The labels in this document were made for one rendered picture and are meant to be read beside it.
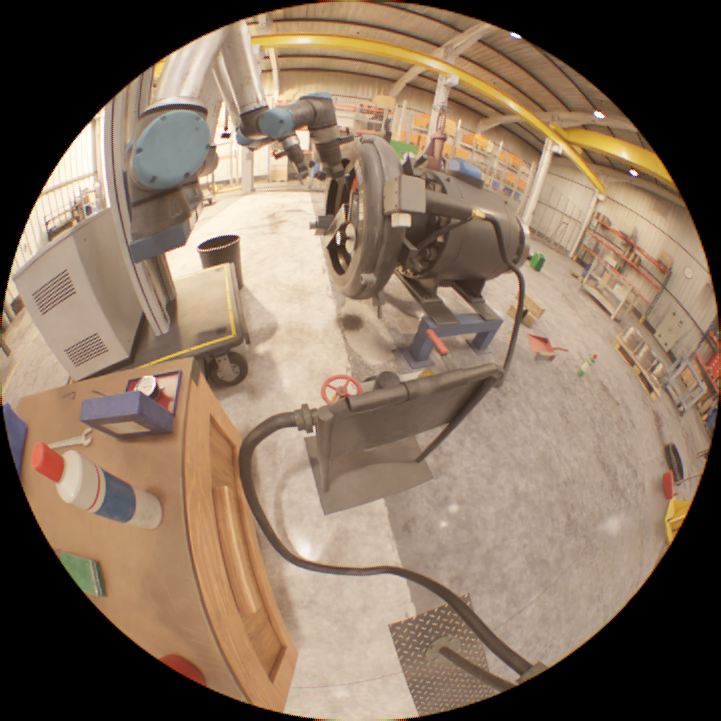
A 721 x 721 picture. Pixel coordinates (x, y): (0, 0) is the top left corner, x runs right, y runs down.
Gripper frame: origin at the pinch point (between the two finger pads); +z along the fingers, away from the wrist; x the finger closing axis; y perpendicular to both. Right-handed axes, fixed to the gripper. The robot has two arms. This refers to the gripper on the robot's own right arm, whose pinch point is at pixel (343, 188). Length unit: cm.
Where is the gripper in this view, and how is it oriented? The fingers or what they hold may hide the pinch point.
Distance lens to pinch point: 89.9
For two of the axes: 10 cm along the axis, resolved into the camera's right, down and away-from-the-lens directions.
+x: 6.1, 7.0, -3.8
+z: 1.3, 3.9, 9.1
